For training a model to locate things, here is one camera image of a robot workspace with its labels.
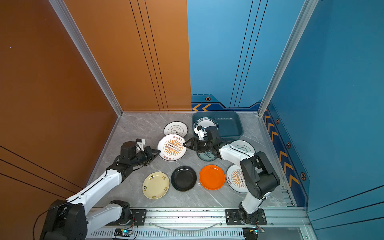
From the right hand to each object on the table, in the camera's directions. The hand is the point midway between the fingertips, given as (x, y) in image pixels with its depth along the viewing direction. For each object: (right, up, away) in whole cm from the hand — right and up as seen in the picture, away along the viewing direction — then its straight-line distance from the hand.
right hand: (185, 146), depth 85 cm
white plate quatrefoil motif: (-8, +11, +24) cm, 28 cm away
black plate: (-1, -18, +1) cm, 18 cm away
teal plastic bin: (+31, +14, +28) cm, 44 cm away
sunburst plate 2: (+29, -19, 0) cm, 35 cm away
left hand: (-13, -1, -2) cm, 13 cm away
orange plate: (+15, -18, +2) cm, 24 cm away
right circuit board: (+32, -39, -15) cm, 53 cm away
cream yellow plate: (-17, -22, 0) cm, 28 cm away
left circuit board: (-29, -39, -14) cm, 50 cm away
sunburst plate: (-8, -1, +2) cm, 8 cm away
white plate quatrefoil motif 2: (+38, -2, +16) cm, 41 cm away
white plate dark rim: (+13, +15, +28) cm, 34 cm away
